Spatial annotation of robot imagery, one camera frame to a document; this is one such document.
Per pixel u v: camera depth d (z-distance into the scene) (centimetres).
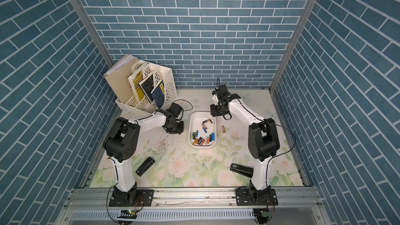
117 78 90
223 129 99
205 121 102
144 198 73
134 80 91
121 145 51
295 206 75
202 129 99
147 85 98
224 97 67
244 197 73
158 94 98
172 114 76
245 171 80
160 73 99
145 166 81
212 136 94
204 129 98
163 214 77
